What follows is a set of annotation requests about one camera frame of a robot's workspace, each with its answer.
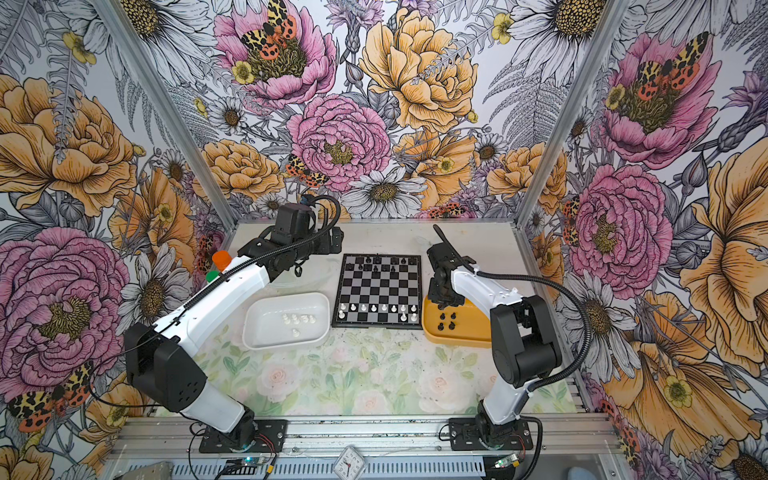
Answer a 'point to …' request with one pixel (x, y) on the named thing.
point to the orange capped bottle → (222, 259)
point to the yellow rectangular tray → (462, 325)
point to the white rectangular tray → (279, 320)
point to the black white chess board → (379, 291)
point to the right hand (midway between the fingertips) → (444, 306)
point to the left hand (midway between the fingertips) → (326, 242)
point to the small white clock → (350, 464)
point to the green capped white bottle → (212, 275)
